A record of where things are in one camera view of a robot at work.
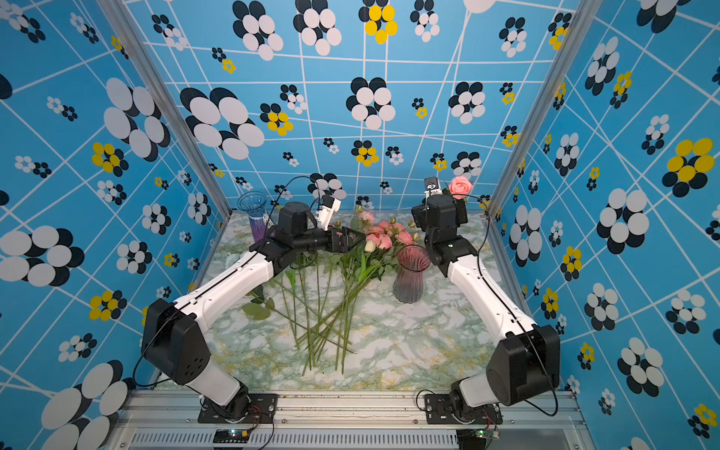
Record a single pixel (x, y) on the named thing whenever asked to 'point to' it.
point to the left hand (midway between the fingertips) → (360, 233)
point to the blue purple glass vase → (254, 202)
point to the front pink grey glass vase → (408, 284)
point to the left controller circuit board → (232, 436)
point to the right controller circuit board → (469, 439)
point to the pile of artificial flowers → (317, 292)
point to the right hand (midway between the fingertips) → (446, 200)
